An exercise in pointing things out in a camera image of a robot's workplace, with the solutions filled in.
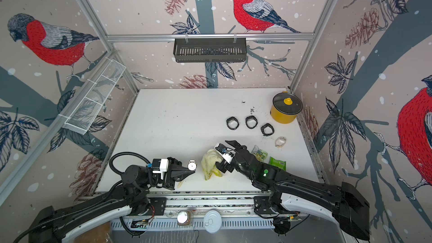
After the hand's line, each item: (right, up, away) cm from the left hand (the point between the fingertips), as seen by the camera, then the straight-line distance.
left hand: (193, 170), depth 57 cm
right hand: (+10, +3, +20) cm, 22 cm away
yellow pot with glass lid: (+47, +21, +39) cm, 64 cm away
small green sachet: (+40, -8, +29) cm, 50 cm away
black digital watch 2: (+29, +14, +44) cm, 55 cm away
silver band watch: (-1, +2, -1) cm, 2 cm away
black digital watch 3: (+15, +14, +44) cm, 48 cm away
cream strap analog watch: (+44, +1, +38) cm, 58 cm away
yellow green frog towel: (+4, -3, +14) cm, 15 cm away
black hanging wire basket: (+2, +58, +49) cm, 76 cm away
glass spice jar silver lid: (-5, -20, +6) cm, 22 cm away
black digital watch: (+37, +10, +41) cm, 56 cm away
